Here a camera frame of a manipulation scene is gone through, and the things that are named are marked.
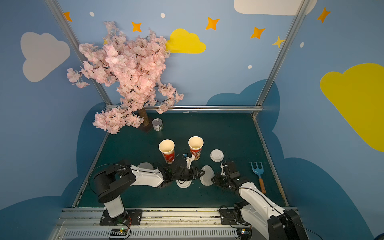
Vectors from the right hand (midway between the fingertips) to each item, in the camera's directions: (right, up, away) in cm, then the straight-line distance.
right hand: (215, 178), depth 87 cm
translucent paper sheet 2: (-43, +6, +6) cm, 44 cm away
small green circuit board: (-50, -22, -14) cm, 56 cm away
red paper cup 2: (-11, +20, +2) cm, 23 cm away
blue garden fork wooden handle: (+27, +3, +1) cm, 27 cm away
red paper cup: (-28, +18, 0) cm, 34 cm away
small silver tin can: (-39, +32, +21) cm, 55 cm away
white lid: (-18, 0, -11) cm, 21 cm away
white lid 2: (+3, +11, +10) cm, 15 cm away
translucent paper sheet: (-6, +1, -3) cm, 7 cm away
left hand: (-6, +5, -4) cm, 9 cm away
